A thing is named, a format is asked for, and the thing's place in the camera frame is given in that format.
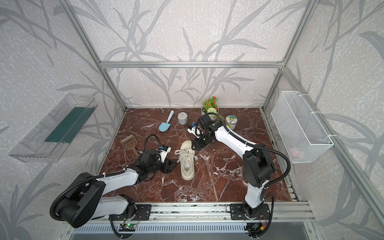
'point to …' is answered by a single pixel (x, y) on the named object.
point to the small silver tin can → (182, 118)
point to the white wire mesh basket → (304, 138)
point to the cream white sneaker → (187, 160)
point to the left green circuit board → (127, 227)
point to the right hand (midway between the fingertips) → (196, 141)
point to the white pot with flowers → (210, 106)
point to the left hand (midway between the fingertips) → (176, 158)
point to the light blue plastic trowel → (164, 126)
